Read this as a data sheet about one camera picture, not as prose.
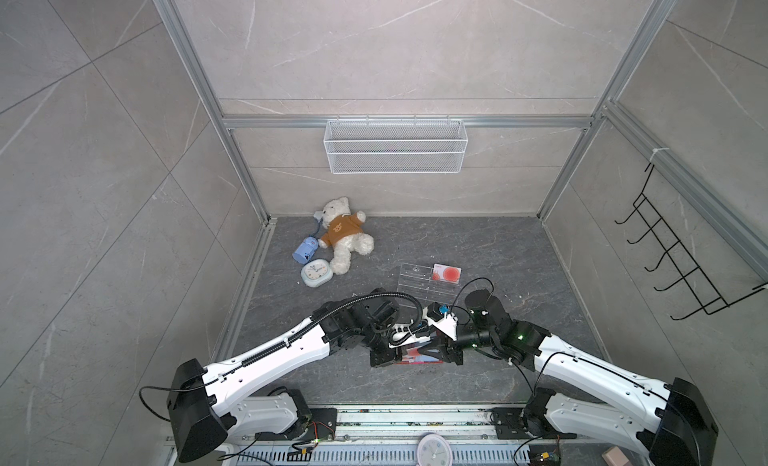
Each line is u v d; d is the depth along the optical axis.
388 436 0.73
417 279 0.94
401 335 0.59
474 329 0.63
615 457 0.67
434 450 0.69
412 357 0.83
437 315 0.61
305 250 1.04
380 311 0.55
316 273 1.00
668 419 0.40
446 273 0.92
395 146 1.00
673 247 0.68
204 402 0.39
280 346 0.45
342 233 1.05
